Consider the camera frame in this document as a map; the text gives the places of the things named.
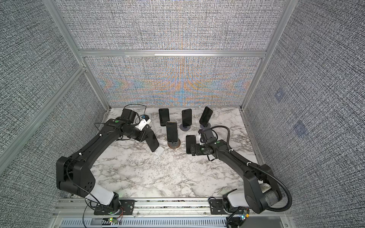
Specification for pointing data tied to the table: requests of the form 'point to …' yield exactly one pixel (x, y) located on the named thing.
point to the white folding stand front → (159, 150)
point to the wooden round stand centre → (174, 145)
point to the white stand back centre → (164, 129)
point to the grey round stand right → (207, 127)
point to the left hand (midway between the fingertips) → (147, 136)
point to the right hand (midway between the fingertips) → (197, 148)
